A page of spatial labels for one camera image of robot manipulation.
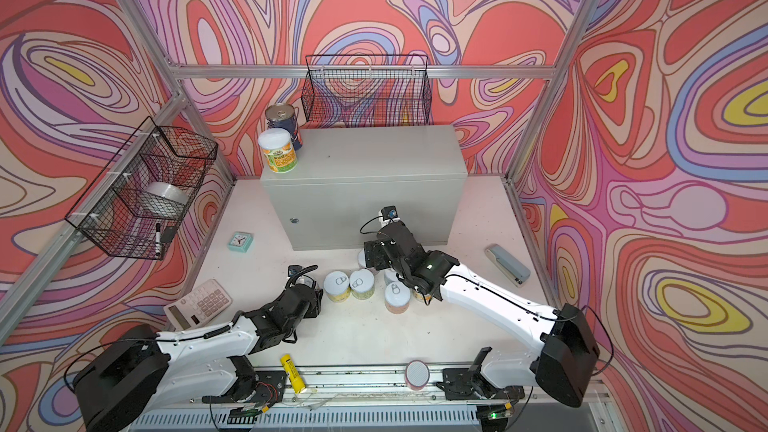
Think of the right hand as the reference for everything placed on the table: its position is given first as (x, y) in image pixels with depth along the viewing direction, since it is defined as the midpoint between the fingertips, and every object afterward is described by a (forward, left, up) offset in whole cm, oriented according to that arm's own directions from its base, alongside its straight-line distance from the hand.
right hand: (382, 249), depth 79 cm
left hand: (-4, +20, -16) cm, 26 cm away
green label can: (-4, +6, -12) cm, 14 cm away
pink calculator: (-8, +54, -15) cm, 57 cm away
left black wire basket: (+5, +58, +16) cm, 60 cm away
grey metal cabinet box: (+13, -10, +15) cm, 22 cm away
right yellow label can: (-7, -10, -16) cm, 20 cm away
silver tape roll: (+6, +52, +16) cm, 54 cm away
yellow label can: (-5, +14, -12) cm, 19 cm away
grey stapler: (-1, -40, -15) cm, 42 cm away
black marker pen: (-1, +55, +7) cm, 55 cm away
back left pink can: (+5, +7, -14) cm, 16 cm away
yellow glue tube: (-27, +23, -16) cm, 39 cm away
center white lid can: (-2, -2, -13) cm, 13 cm away
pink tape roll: (-27, -8, -17) cm, 33 cm away
